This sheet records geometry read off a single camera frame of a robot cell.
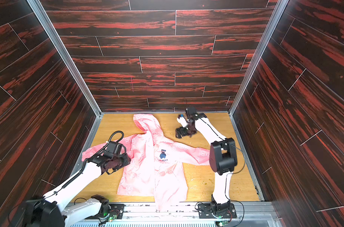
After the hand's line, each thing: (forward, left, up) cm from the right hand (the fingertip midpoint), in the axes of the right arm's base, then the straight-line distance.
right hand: (185, 133), depth 95 cm
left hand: (-21, +33, -2) cm, 39 cm away
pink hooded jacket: (-22, +17, -8) cm, 29 cm away
